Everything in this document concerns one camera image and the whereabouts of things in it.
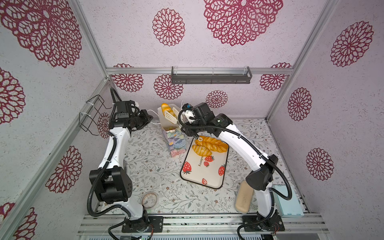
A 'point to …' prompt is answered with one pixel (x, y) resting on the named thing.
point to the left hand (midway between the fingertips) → (153, 117)
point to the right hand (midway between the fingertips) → (183, 125)
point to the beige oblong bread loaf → (244, 195)
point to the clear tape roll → (149, 200)
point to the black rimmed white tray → (208, 171)
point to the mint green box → (287, 208)
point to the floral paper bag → (173, 134)
